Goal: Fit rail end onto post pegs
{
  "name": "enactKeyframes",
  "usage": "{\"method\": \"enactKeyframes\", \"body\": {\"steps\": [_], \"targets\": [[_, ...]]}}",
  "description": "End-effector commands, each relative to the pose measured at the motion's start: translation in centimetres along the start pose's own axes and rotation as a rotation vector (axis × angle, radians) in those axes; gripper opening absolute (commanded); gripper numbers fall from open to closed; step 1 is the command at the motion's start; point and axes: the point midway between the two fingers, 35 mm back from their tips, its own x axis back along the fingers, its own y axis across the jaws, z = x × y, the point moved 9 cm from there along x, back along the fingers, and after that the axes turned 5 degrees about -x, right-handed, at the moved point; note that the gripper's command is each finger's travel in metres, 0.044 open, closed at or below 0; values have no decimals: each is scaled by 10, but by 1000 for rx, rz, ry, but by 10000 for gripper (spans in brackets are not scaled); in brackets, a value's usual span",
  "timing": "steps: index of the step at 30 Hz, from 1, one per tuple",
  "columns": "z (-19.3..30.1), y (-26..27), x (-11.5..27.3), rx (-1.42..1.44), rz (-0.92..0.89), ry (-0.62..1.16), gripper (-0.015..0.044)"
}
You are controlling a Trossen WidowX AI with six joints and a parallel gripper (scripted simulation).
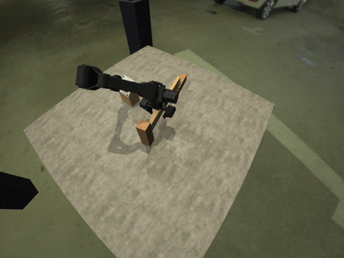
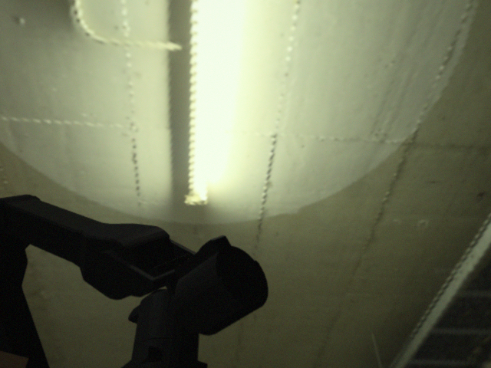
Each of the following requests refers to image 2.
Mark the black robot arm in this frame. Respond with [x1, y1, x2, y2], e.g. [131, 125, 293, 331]
[0, 195, 269, 368]

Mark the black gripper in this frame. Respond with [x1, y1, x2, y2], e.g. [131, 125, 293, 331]
[122, 338, 208, 368]

